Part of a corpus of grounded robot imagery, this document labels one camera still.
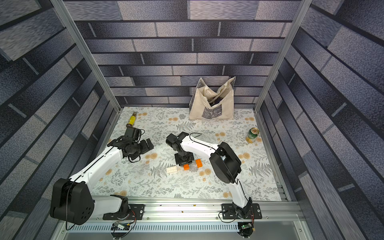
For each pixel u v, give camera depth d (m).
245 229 0.72
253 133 0.92
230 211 0.73
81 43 0.81
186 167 0.85
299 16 0.72
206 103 0.92
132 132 0.67
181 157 0.75
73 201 0.41
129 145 0.63
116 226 0.72
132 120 1.10
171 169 0.86
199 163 0.90
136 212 0.74
